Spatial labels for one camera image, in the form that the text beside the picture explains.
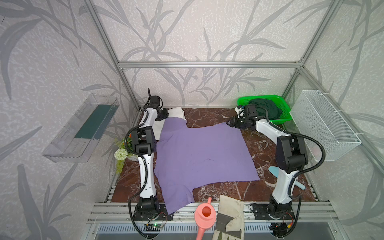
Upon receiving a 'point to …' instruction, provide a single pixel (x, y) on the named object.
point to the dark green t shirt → (266, 109)
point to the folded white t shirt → (174, 112)
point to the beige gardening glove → (230, 224)
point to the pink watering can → (205, 216)
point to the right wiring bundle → (281, 229)
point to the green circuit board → (153, 227)
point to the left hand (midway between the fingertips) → (168, 109)
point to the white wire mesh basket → (316, 118)
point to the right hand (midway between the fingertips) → (230, 118)
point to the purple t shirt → (186, 158)
